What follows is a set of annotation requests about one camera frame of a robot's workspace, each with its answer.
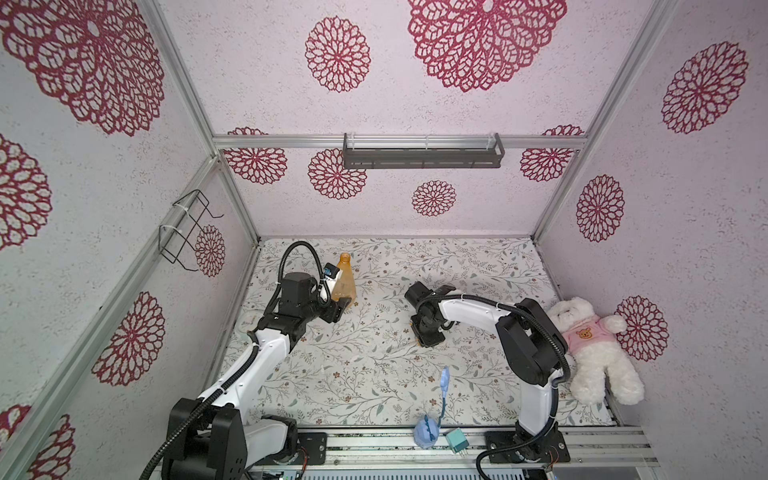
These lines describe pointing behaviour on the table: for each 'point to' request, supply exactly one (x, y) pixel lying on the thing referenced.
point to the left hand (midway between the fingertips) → (337, 294)
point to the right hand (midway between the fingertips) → (410, 332)
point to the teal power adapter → (458, 442)
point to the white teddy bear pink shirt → (589, 338)
